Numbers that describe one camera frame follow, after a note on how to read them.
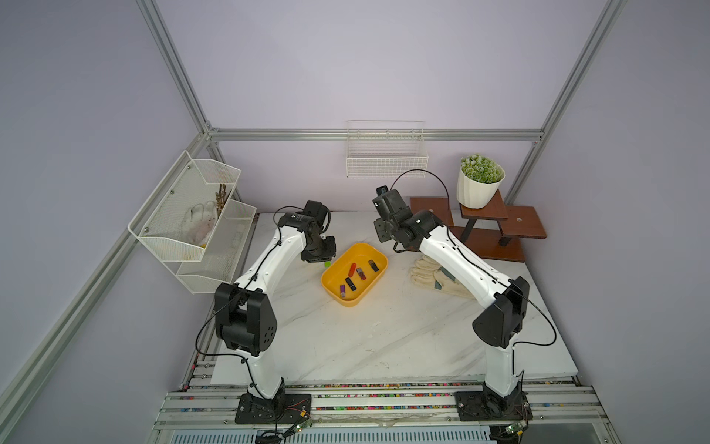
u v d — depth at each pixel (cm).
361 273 101
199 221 78
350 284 98
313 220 65
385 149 95
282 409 71
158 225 67
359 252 105
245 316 47
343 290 96
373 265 104
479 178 82
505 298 49
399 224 60
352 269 102
